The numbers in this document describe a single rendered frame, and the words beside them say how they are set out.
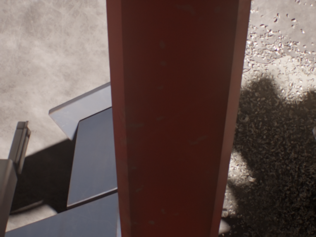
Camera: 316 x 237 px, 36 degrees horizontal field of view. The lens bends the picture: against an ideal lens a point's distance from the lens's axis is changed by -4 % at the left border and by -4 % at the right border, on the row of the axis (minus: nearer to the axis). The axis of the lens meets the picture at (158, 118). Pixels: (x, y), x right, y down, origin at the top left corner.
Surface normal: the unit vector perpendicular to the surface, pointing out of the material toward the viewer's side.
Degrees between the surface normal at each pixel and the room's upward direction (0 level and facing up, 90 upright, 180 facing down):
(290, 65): 2
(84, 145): 90
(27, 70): 0
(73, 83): 0
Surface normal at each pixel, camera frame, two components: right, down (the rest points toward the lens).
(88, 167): -0.47, -0.66
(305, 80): 0.04, 0.63
